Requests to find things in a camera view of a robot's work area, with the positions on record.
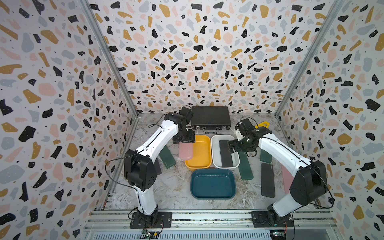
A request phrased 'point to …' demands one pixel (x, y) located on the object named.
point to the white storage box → (216, 161)
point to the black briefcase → (211, 119)
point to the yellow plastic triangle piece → (264, 124)
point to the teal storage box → (212, 184)
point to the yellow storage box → (202, 153)
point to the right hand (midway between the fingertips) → (235, 148)
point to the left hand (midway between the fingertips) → (190, 140)
